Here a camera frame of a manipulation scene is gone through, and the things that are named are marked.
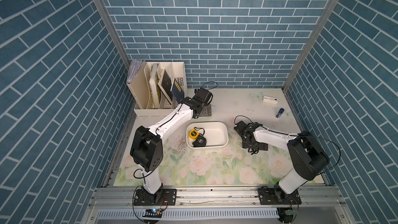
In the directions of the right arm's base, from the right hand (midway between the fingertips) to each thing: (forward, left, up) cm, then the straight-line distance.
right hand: (254, 146), depth 91 cm
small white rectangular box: (+36, -15, +2) cm, 39 cm away
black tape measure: (-1, +32, +4) cm, 32 cm away
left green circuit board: (-37, +51, -3) cm, 63 cm away
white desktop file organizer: (+21, +61, +22) cm, 68 cm away
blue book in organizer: (+30, +51, +11) cm, 61 cm away
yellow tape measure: (+4, +37, +2) cm, 37 cm away
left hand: (+12, +30, +16) cm, 36 cm away
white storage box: (+6, +29, 0) cm, 29 cm away
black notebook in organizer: (+29, +58, +19) cm, 67 cm away
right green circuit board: (-31, -13, 0) cm, 34 cm away
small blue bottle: (+21, -17, +6) cm, 28 cm away
